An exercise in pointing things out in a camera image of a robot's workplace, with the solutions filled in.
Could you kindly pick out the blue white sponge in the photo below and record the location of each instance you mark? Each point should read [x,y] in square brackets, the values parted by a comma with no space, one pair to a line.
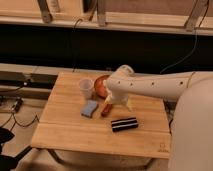
[89,108]

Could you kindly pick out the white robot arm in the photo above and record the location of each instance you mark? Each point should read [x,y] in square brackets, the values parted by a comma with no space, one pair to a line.
[192,127]

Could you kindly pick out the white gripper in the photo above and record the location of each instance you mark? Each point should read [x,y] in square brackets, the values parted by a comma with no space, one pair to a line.
[118,97]

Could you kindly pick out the red sausage toy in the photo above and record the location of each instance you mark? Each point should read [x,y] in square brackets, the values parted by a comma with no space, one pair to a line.
[106,110]

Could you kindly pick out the clear plastic cup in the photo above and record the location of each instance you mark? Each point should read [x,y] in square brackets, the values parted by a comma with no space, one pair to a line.
[86,87]

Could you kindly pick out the wooden table board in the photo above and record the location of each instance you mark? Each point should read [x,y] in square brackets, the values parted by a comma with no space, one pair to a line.
[62,127]

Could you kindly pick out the black power adapter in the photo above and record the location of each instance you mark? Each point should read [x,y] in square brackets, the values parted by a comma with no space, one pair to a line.
[16,106]

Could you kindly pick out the red bowl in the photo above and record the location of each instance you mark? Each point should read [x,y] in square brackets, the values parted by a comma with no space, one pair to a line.
[99,86]

